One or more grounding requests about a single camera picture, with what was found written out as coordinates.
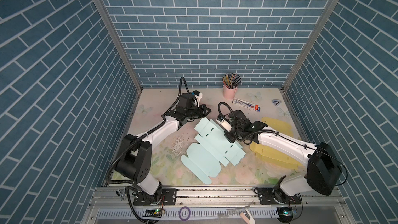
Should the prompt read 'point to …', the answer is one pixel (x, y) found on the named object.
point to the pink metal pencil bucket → (229, 93)
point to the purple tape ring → (188, 209)
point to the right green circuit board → (286, 214)
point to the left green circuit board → (153, 212)
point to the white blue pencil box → (246, 104)
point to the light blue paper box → (214, 148)
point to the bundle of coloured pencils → (231, 80)
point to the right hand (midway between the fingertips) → (223, 129)
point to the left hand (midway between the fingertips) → (212, 110)
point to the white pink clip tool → (246, 215)
